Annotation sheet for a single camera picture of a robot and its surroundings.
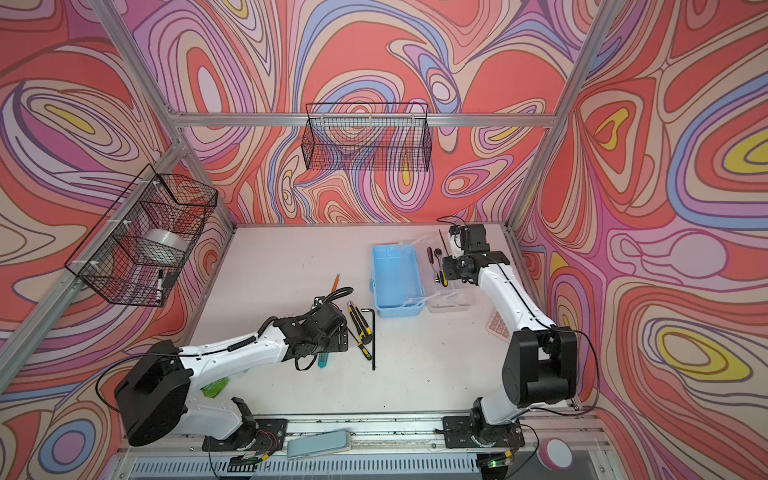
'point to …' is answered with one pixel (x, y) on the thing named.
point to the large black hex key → (373, 335)
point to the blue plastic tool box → (396, 280)
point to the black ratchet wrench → (437, 252)
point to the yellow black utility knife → (359, 322)
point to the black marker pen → (160, 285)
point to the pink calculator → (498, 326)
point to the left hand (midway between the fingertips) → (339, 338)
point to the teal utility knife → (322, 359)
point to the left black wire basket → (142, 242)
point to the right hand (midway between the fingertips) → (456, 271)
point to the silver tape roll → (169, 238)
